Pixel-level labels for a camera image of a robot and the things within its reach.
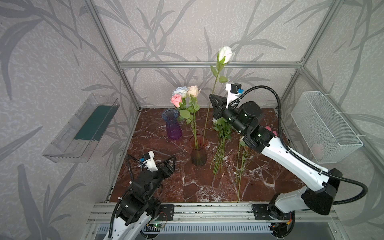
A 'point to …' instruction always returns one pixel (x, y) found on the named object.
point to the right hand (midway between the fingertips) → (212, 90)
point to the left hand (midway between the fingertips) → (175, 155)
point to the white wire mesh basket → (329, 137)
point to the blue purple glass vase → (173, 129)
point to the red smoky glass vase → (198, 143)
